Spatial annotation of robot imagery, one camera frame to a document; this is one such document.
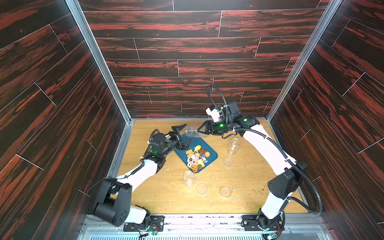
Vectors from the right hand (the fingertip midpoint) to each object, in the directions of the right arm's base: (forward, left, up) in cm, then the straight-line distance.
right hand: (204, 129), depth 78 cm
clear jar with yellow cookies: (-15, +9, -28) cm, 33 cm away
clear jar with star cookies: (+4, -19, -22) cm, 30 cm away
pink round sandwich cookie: (-3, +4, -26) cm, 27 cm away
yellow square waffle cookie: (+2, +9, -25) cm, 27 cm away
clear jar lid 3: (-23, -13, -28) cm, 38 cm away
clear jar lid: (-4, -16, -28) cm, 33 cm away
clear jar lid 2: (-22, +1, -28) cm, 36 cm away
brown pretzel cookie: (-10, +5, -27) cm, 29 cm away
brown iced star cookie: (+2, 0, -25) cm, 26 cm away
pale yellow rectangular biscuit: (-5, +1, -27) cm, 28 cm away
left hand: (-2, +7, +1) cm, 8 cm away
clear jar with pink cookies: (+3, +7, -6) cm, 9 cm away
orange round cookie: (+1, -3, -27) cm, 27 cm away
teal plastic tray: (+11, +4, -25) cm, 28 cm away
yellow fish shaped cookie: (+5, +4, -26) cm, 27 cm away
